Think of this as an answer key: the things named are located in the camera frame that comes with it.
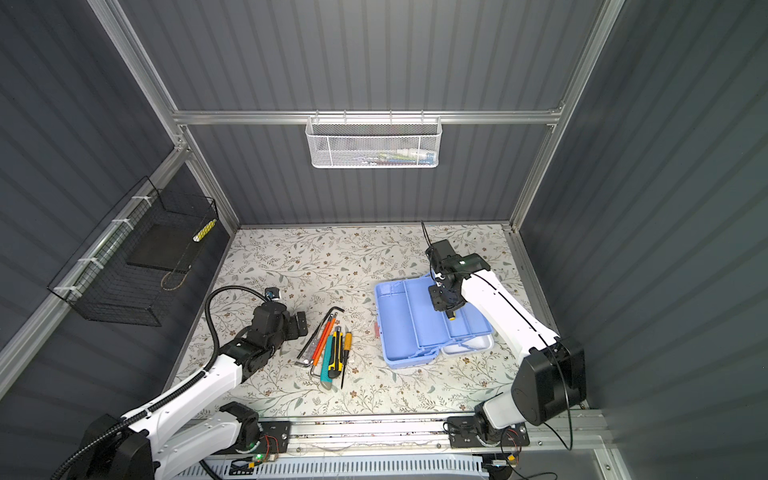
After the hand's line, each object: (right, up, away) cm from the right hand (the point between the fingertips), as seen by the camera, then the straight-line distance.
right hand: (450, 302), depth 83 cm
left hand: (-46, -5, +3) cm, 47 cm away
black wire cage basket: (-80, +11, -10) cm, 81 cm away
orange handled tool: (-37, -13, +7) cm, 40 cm away
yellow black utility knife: (-32, -18, +2) cm, 37 cm away
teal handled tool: (-35, -22, -1) cm, 41 cm away
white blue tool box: (-10, -9, -1) cm, 14 cm away
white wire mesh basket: (-24, +60, +42) cm, 77 cm away
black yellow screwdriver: (0, -3, -3) cm, 4 cm away
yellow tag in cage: (-68, +20, -1) cm, 71 cm away
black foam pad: (-76, +15, -5) cm, 78 cm away
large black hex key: (-40, -11, +9) cm, 42 cm away
